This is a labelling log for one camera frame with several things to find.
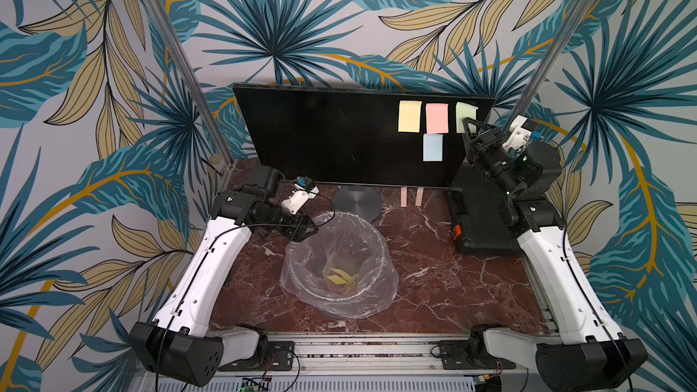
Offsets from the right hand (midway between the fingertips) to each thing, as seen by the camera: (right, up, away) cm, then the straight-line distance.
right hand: (463, 122), depth 62 cm
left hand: (-37, -26, +9) cm, 46 cm away
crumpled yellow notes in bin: (-30, -43, +21) cm, 56 cm away
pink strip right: (-3, -18, +29) cm, 34 cm away
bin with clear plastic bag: (-28, -39, +19) cm, 52 cm away
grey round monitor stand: (-21, -20, +44) cm, 52 cm away
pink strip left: (-8, -18, +30) cm, 36 cm away
